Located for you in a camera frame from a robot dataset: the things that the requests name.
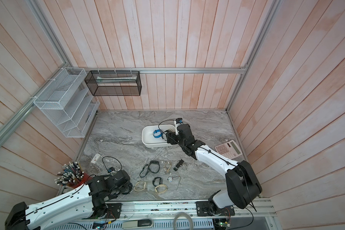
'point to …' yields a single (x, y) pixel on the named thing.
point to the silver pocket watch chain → (170, 178)
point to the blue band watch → (158, 136)
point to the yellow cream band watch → (160, 185)
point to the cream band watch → (140, 186)
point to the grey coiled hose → (183, 213)
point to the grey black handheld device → (137, 224)
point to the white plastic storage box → (148, 140)
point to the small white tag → (95, 158)
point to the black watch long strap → (153, 161)
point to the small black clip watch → (180, 163)
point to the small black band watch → (160, 181)
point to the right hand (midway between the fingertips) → (171, 132)
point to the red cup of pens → (71, 175)
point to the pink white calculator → (229, 149)
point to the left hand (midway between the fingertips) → (125, 189)
